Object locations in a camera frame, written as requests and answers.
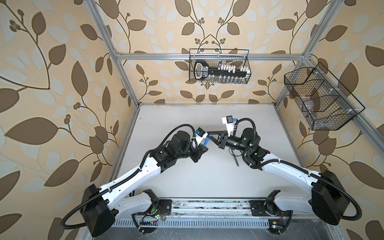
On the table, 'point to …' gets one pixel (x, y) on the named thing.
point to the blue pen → (206, 142)
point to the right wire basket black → (325, 104)
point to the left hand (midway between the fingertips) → (207, 145)
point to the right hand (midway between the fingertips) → (206, 137)
